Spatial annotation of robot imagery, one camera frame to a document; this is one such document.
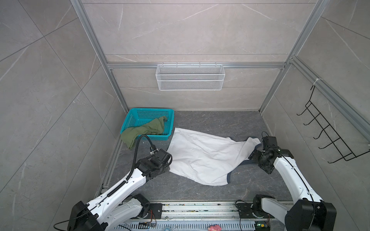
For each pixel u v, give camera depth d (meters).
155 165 0.60
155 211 0.73
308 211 0.38
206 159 0.91
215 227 0.66
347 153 0.58
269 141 0.65
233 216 0.73
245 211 0.73
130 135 0.91
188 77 1.01
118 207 0.54
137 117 1.12
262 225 0.70
